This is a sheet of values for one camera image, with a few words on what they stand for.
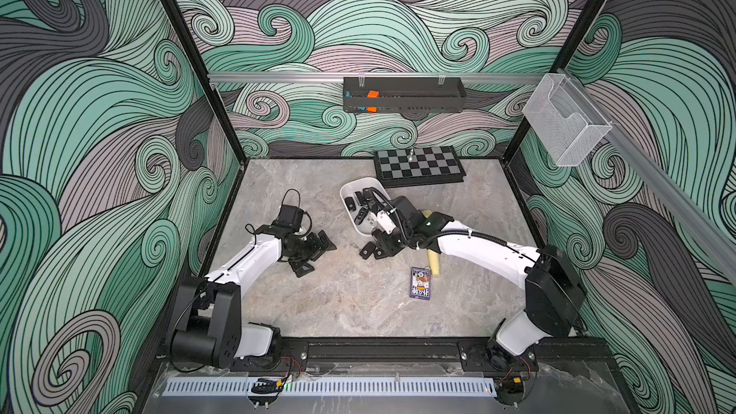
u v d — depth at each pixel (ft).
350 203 3.40
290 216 2.33
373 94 2.83
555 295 1.47
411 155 3.75
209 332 1.35
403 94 3.12
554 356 2.44
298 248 2.37
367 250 3.03
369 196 3.53
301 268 2.52
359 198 3.53
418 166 3.73
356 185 3.43
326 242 2.57
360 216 3.30
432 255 2.90
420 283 2.78
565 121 2.56
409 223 2.11
